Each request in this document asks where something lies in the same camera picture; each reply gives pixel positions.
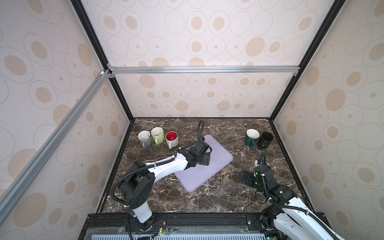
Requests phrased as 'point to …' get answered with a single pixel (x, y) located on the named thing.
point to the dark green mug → (251, 137)
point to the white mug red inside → (172, 139)
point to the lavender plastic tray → (195, 176)
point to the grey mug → (144, 136)
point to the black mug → (265, 140)
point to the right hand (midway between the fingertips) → (246, 174)
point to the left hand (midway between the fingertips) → (209, 155)
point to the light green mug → (157, 134)
